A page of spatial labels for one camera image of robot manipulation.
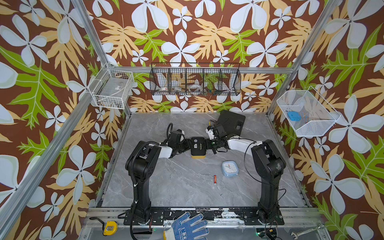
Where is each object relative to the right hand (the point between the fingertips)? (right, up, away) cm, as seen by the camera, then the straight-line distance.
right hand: (204, 143), depth 99 cm
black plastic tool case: (+21, +14, +10) cm, 27 cm away
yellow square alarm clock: (-4, -3, -3) cm, 6 cm away
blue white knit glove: (-13, -38, -29) cm, 50 cm away
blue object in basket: (+50, +17, -15) cm, 55 cm away
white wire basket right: (+57, +16, -23) cm, 64 cm away
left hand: (-7, 0, +1) cm, 7 cm away
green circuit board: (+30, -41, -27) cm, 58 cm away
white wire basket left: (-55, +34, -13) cm, 66 cm away
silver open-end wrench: (+41, -40, -29) cm, 64 cm away
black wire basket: (-5, +43, 0) cm, 44 cm away
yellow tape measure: (-47, -37, -29) cm, 67 cm away
